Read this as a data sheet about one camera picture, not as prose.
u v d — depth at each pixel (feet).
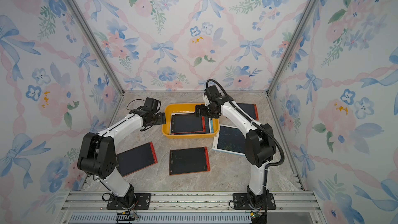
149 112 2.35
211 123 3.31
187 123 3.32
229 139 3.12
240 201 2.42
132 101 2.51
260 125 1.70
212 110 2.50
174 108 3.57
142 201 2.44
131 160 2.77
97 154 1.69
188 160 2.85
